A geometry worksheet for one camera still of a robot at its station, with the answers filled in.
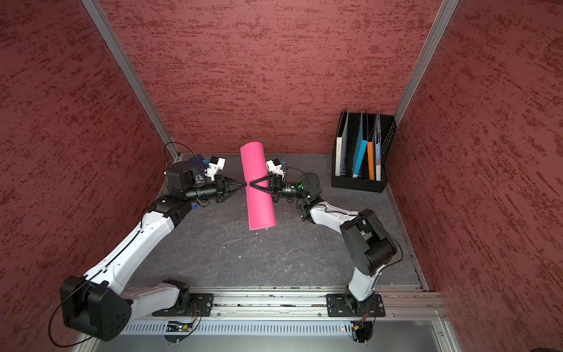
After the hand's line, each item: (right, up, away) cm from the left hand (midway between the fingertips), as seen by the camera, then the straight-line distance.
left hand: (244, 189), depth 70 cm
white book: (+36, +18, +18) cm, 44 cm away
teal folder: (+44, +15, +20) cm, 51 cm away
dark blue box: (-38, +13, +52) cm, 65 cm away
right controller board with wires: (+39, -47, 0) cm, 61 cm away
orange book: (+51, +11, +23) cm, 56 cm away
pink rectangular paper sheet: (+6, -7, -5) cm, 10 cm away
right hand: (+2, -1, -1) cm, 3 cm away
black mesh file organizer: (+50, +1, +33) cm, 60 cm away
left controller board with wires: (-24, -48, +2) cm, 54 cm away
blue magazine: (+51, +16, +15) cm, 55 cm away
